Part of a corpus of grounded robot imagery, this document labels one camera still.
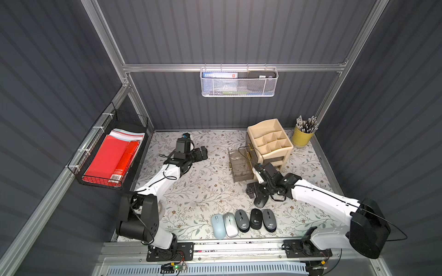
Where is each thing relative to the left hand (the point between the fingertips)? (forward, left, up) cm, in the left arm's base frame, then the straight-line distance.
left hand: (201, 151), depth 89 cm
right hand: (-19, -27, -8) cm, 34 cm away
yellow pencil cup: (+13, -58, -6) cm, 60 cm away
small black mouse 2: (-21, -31, -14) cm, 40 cm away
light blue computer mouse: (-33, -9, -15) cm, 37 cm away
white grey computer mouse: (-32, -15, -14) cm, 38 cm away
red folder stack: (-12, +35, +11) cm, 39 cm away
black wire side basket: (+5, +40, +18) cm, 44 cm away
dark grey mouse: (-31, -33, -15) cm, 48 cm away
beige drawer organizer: (-3, -34, +10) cm, 36 cm away
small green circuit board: (-48, +10, -16) cm, 52 cm away
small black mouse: (-30, -27, -15) cm, 43 cm away
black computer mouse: (-30, -21, -15) cm, 40 cm away
